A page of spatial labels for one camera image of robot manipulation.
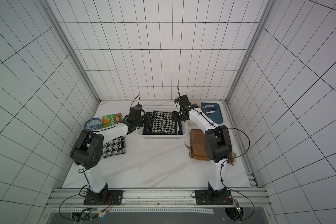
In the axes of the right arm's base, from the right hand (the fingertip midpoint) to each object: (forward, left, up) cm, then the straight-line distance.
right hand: (170, 117), depth 95 cm
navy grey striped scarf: (-10, +14, +4) cm, 18 cm away
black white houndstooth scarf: (-4, +5, -3) cm, 7 cm away
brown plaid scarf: (-19, -19, -8) cm, 28 cm away
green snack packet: (+1, +47, -8) cm, 47 cm away
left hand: (-2, +13, -2) cm, 13 cm away
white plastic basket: (+11, +1, -2) cm, 11 cm away
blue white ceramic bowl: (-3, +59, -8) cm, 60 cm away
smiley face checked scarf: (-22, +35, -6) cm, 41 cm away
